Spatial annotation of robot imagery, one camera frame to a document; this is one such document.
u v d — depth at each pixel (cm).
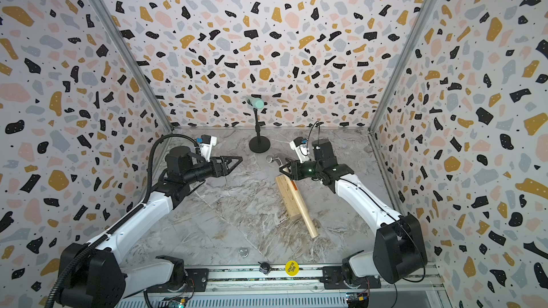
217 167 69
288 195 92
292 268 76
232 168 71
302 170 72
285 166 78
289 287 73
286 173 77
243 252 77
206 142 70
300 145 72
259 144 113
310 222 74
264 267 73
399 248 42
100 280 39
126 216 47
